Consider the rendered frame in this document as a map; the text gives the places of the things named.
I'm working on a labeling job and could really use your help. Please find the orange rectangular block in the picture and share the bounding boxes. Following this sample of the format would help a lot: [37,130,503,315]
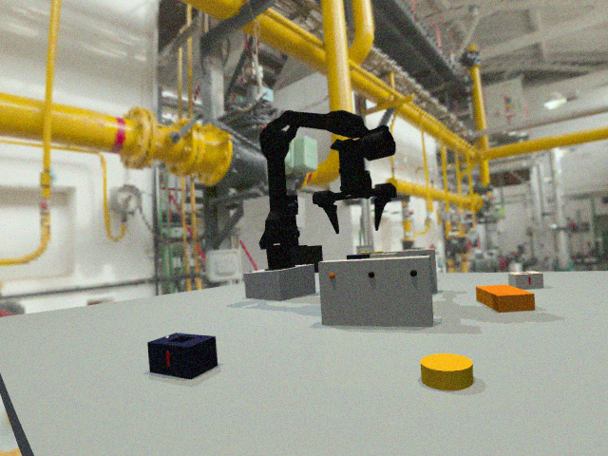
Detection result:
[476,285,535,313]

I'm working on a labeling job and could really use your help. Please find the yellow short cylinder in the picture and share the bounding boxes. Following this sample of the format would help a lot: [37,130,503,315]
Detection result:
[420,353,473,390]

